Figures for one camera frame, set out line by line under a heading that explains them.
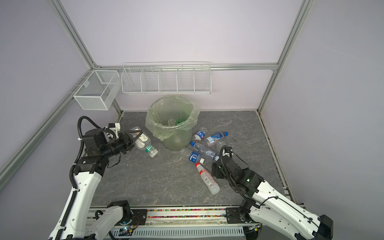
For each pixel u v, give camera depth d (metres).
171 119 1.05
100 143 0.56
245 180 0.52
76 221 0.39
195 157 0.89
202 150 0.94
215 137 0.97
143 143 0.69
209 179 0.81
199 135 1.00
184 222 0.74
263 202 0.47
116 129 0.65
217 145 0.97
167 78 0.99
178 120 0.96
